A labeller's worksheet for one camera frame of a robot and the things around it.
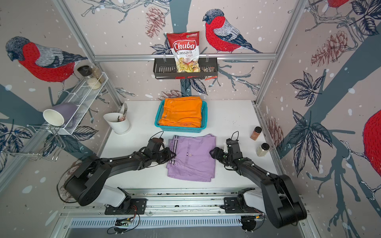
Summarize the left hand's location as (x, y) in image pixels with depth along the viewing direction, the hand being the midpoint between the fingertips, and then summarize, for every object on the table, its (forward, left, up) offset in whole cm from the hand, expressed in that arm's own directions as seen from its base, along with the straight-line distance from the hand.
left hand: (178, 152), depth 88 cm
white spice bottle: (0, -50, +3) cm, 50 cm away
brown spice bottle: (+12, -49, +3) cm, 51 cm away
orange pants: (+29, -2, +4) cm, 30 cm away
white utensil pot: (+17, +40, +2) cm, 44 cm away
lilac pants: (-4, -9, -3) cm, 10 cm away
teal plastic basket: (+18, -2, -1) cm, 18 cm away
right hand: (+1, -22, -2) cm, 22 cm away
